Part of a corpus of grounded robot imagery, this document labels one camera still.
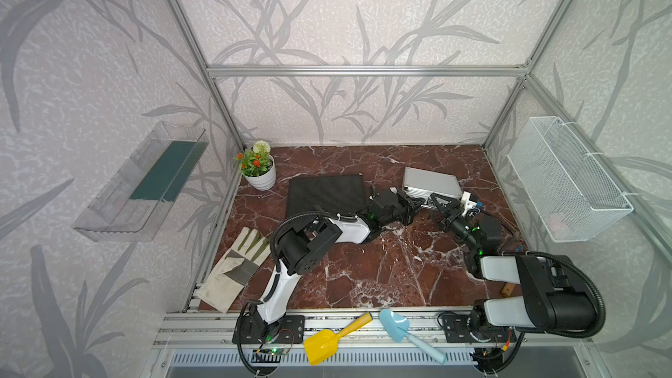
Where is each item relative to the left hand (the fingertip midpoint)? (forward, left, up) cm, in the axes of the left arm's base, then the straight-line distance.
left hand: (428, 200), depth 84 cm
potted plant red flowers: (+16, +60, -3) cm, 62 cm away
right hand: (-1, +1, +1) cm, 2 cm away
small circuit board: (-39, +46, -16) cm, 62 cm away
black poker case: (+16, +33, -20) cm, 42 cm away
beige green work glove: (-21, +66, -17) cm, 71 cm away
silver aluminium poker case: (+13, -2, -8) cm, 16 cm away
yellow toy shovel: (-38, +33, -15) cm, 52 cm away
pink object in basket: (-11, -33, +5) cm, 35 cm away
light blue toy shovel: (-33, +12, -15) cm, 38 cm away
